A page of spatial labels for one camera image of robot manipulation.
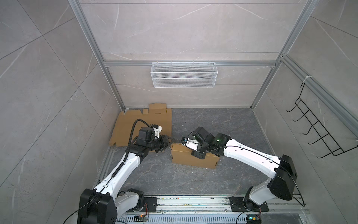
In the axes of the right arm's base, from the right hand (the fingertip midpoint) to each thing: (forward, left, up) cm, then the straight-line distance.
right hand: (194, 146), depth 80 cm
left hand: (+3, +12, +5) cm, 14 cm away
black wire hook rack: (-6, -59, +18) cm, 62 cm away
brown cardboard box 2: (+40, +29, -14) cm, 51 cm away
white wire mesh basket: (+50, +5, +16) cm, 53 cm away
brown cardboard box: (-4, +8, -2) cm, 9 cm away
